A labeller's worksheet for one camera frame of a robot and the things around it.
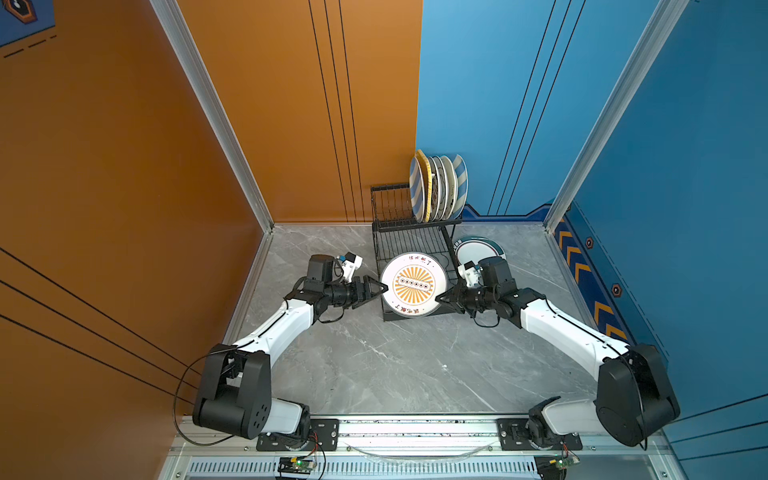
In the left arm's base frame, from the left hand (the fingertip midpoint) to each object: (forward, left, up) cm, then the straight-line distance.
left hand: (382, 289), depth 82 cm
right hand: (-2, -14, -1) cm, 14 cm away
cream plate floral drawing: (+23, -20, +18) cm, 35 cm away
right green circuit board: (-38, -44, -16) cm, 60 cm away
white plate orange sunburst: (+3, -9, -1) cm, 10 cm away
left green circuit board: (-38, +18, -17) cm, 46 cm away
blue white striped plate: (+27, -23, +16) cm, 39 cm away
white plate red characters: (+21, -15, +17) cm, 31 cm away
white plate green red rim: (+29, -35, -16) cm, 48 cm away
